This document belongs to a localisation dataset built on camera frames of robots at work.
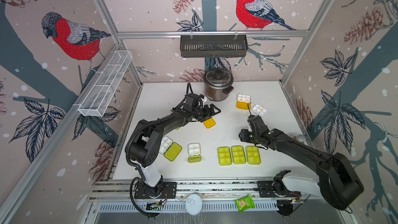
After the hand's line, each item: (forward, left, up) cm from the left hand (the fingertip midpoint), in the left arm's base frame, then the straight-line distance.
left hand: (219, 111), depth 86 cm
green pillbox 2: (-19, -19, -15) cm, 31 cm away
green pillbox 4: (-20, -3, -14) cm, 25 cm away
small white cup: (-13, -44, -7) cm, 46 cm away
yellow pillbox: (+1, +5, -14) cm, 15 cm away
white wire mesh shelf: (-5, +59, +15) cm, 61 cm away
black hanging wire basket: (+44, +2, +15) cm, 46 cm away
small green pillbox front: (-18, +14, -14) cm, 27 cm away
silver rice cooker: (+21, 0, +1) cm, 21 cm away
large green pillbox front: (-19, -11, -15) cm, 26 cm away
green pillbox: (-4, +25, -14) cm, 29 cm away
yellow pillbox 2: (+18, -19, -14) cm, 29 cm away
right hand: (-9, -14, -10) cm, 19 cm away
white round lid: (-42, +13, -9) cm, 45 cm away
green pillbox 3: (-16, +28, -14) cm, 36 cm away
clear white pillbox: (+10, -30, -14) cm, 35 cm away
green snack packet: (-42, -10, -12) cm, 45 cm away
